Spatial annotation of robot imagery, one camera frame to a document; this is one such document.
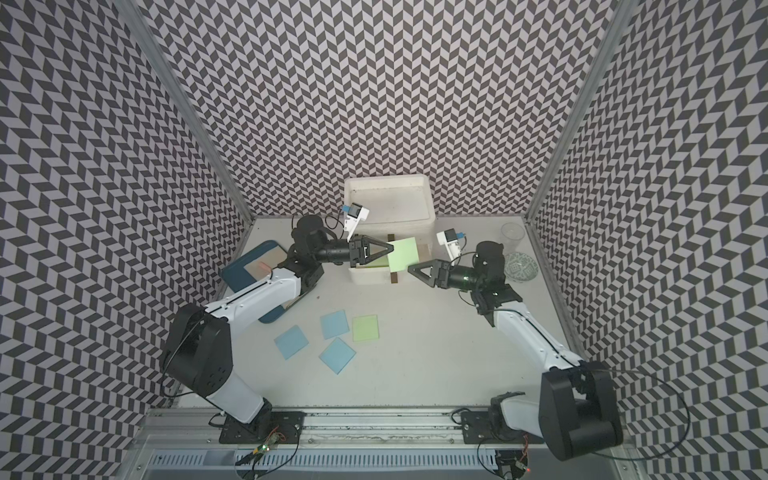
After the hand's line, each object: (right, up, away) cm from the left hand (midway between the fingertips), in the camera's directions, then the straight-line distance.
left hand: (392, 253), depth 71 cm
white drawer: (-4, -7, +18) cm, 20 cm away
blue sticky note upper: (-18, -23, +20) cm, 36 cm away
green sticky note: (+3, 0, -2) cm, 3 cm away
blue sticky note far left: (-30, -27, +16) cm, 44 cm away
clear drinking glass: (+42, +5, +34) cm, 55 cm away
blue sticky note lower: (-16, -30, +14) cm, 37 cm away
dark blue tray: (-54, -10, +31) cm, 63 cm away
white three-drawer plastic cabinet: (+2, +13, +18) cm, 22 cm away
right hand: (+5, -6, +3) cm, 8 cm away
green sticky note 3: (-8, -23, +18) cm, 31 cm away
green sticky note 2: (-2, -2, -2) cm, 4 cm away
